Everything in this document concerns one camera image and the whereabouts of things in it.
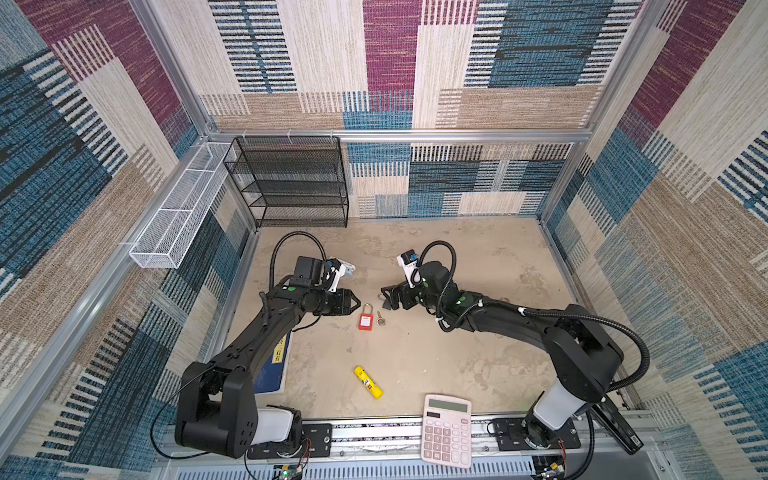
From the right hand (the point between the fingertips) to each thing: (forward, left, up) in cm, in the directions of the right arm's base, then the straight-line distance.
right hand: (397, 286), depth 87 cm
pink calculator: (-35, -10, -11) cm, 38 cm away
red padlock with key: (-5, +9, -10) cm, 15 cm away
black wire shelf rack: (+42, +36, +7) cm, 55 cm away
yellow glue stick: (-25, +7, -11) cm, 28 cm away
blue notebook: (-20, +35, -10) cm, 42 cm away
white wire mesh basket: (+1, +54, +22) cm, 58 cm away
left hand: (-4, +12, +1) cm, 13 cm away
